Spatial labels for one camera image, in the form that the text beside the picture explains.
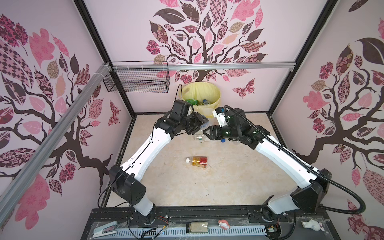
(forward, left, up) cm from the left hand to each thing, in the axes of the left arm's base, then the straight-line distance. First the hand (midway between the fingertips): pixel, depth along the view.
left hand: (206, 124), depth 73 cm
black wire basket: (+38, +42, +3) cm, 57 cm away
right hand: (-2, -1, -1) cm, 2 cm away
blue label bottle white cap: (-2, +1, +2) cm, 4 cm away
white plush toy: (-40, -51, -27) cm, 70 cm away
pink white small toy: (-40, -8, -25) cm, 47 cm away
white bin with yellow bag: (+38, -1, -13) cm, 40 cm away
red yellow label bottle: (-8, +4, -25) cm, 27 cm away
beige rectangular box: (-41, +4, -27) cm, 49 cm away
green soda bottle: (+32, +7, -13) cm, 35 cm away
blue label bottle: (+34, -2, -15) cm, 37 cm away
